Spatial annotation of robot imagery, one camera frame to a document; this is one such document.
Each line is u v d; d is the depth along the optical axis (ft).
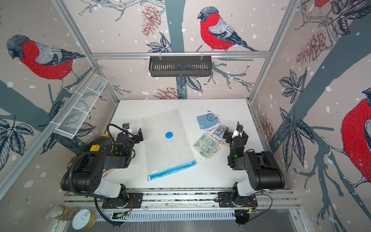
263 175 1.44
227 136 2.79
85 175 1.45
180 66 3.50
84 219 2.12
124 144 2.32
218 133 3.19
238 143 2.20
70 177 1.37
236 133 2.60
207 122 3.42
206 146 3.03
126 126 2.60
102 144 2.68
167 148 3.05
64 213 2.08
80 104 2.87
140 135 2.81
